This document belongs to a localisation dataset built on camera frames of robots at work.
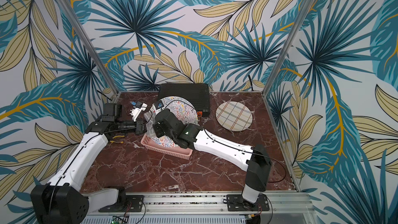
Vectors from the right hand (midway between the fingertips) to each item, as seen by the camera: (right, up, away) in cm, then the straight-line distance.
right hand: (157, 119), depth 72 cm
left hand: (-1, -4, 0) cm, 4 cm away
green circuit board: (-19, -47, -1) cm, 51 cm away
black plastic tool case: (+18, +16, +44) cm, 50 cm away
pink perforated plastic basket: (+8, -18, +12) cm, 23 cm away
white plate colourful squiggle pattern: (+12, +5, +4) cm, 13 cm away
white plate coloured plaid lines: (+43, -1, +35) cm, 55 cm away
